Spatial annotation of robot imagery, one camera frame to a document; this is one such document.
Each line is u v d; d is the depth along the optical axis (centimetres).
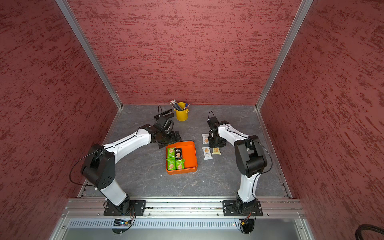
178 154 92
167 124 73
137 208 74
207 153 93
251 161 50
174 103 100
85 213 73
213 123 79
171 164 86
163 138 74
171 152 91
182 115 109
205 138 100
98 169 45
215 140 82
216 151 92
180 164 87
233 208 74
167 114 114
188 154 94
